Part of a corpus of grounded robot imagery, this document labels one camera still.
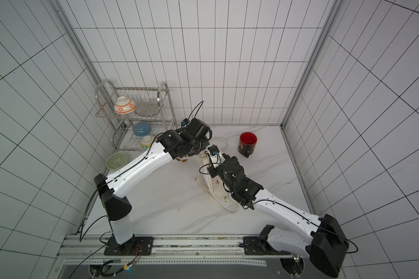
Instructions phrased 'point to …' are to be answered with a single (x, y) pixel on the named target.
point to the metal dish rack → (124, 137)
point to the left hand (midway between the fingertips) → (203, 146)
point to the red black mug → (247, 143)
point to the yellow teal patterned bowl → (146, 142)
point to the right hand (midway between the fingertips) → (204, 154)
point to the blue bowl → (142, 129)
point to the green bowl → (116, 160)
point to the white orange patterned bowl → (124, 106)
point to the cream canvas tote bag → (210, 186)
